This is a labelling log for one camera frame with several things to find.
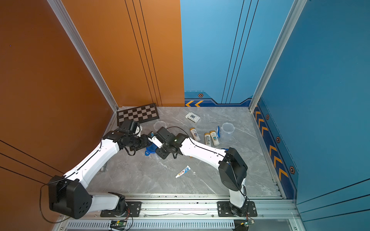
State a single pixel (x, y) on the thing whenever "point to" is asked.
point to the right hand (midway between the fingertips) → (160, 149)
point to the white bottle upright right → (214, 138)
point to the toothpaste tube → (188, 168)
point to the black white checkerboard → (140, 114)
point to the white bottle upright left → (207, 137)
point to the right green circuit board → (247, 222)
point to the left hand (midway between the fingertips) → (150, 141)
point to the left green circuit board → (121, 223)
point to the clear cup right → (227, 129)
